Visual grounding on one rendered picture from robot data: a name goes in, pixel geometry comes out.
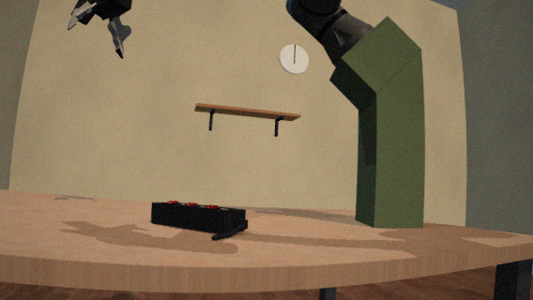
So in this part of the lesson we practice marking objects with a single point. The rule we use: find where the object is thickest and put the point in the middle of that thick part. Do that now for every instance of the black power strip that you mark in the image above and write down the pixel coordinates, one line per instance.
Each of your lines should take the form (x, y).
(223, 221)

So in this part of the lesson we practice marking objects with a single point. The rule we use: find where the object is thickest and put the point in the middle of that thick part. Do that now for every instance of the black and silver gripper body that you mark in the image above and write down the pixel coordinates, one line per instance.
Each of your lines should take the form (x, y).
(110, 8)

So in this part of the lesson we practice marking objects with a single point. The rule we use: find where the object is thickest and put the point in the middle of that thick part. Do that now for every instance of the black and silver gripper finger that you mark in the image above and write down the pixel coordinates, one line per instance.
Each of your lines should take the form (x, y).
(79, 11)
(119, 32)

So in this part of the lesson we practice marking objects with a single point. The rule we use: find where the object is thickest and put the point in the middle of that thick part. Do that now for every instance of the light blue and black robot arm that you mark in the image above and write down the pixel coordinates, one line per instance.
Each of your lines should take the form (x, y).
(330, 24)

